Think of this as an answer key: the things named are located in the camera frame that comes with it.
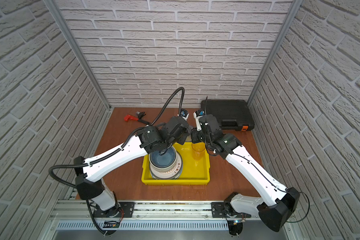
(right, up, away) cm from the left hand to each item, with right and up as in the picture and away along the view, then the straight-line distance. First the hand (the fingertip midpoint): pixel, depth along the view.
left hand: (185, 127), depth 70 cm
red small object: (-45, +6, +41) cm, 62 cm away
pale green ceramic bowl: (-13, -22, +6) cm, 26 cm away
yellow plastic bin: (+5, -27, +15) cm, 31 cm away
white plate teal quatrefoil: (-14, -28, +10) cm, 33 cm away
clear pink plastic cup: (+8, -14, +16) cm, 22 cm away
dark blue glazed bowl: (-12, -19, +13) cm, 26 cm away
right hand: (+4, -1, +3) cm, 5 cm away
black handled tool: (-36, +8, +44) cm, 57 cm away
